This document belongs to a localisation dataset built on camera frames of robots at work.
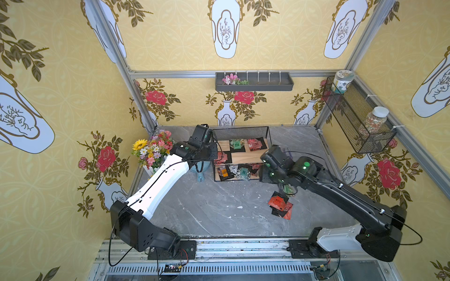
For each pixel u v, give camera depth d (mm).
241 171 966
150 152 869
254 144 901
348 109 924
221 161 837
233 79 878
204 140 595
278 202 858
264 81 921
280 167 517
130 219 395
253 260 718
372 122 660
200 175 949
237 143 901
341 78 844
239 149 891
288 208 844
